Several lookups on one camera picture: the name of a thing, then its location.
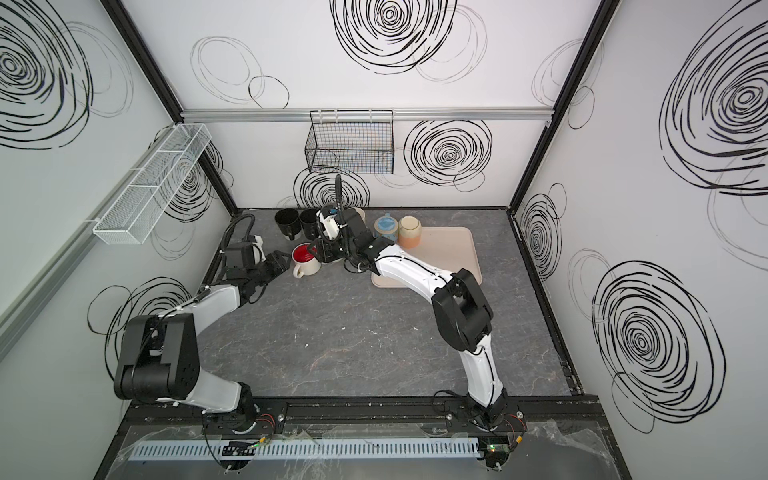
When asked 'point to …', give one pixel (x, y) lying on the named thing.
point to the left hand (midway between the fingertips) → (290, 257)
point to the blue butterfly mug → (386, 226)
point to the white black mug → (288, 220)
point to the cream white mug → (308, 265)
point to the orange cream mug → (409, 231)
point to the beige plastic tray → (450, 249)
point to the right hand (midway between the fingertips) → (310, 246)
